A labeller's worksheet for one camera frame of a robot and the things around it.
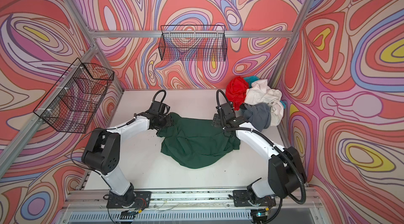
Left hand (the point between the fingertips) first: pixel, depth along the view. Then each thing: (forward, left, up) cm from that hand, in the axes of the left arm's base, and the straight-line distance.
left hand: (171, 121), depth 96 cm
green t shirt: (-13, -14, -5) cm, 19 cm away
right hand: (-6, -30, +6) cm, 31 cm away
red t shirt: (+18, -41, +8) cm, 45 cm away
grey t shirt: (-1, -52, +7) cm, 52 cm away
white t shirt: (+15, -56, +9) cm, 59 cm away
